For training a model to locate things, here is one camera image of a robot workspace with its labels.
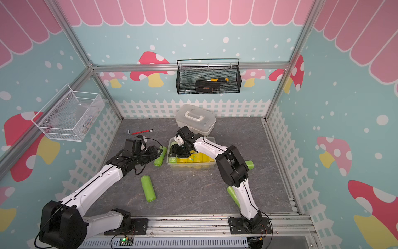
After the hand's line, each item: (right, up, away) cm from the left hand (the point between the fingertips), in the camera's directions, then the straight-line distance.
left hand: (159, 154), depth 84 cm
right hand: (+6, -2, +7) cm, 9 cm away
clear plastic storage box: (+15, -8, +8) cm, 19 cm away
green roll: (-3, -5, +8) cm, 10 cm away
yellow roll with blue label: (+24, -3, +11) cm, 26 cm away
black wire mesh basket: (+13, +46, +10) cm, 49 cm away
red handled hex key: (-15, +13, +29) cm, 35 cm away
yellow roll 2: (+20, -3, +10) cm, 23 cm away
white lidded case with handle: (+21, +21, +19) cm, 35 cm away
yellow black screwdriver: (+30, +43, +8) cm, 53 cm away
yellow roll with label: (+17, -4, +8) cm, 19 cm away
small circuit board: (-13, -40, -11) cm, 44 cm away
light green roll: (+6, -4, +4) cm, 9 cm away
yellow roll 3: (+27, -4, +7) cm, 28 cm away
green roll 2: (-5, -19, -1) cm, 20 cm away
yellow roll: (+11, -5, +8) cm, 14 cm away
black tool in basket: (+25, +38, +3) cm, 46 cm away
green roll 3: (+40, -20, -1) cm, 44 cm away
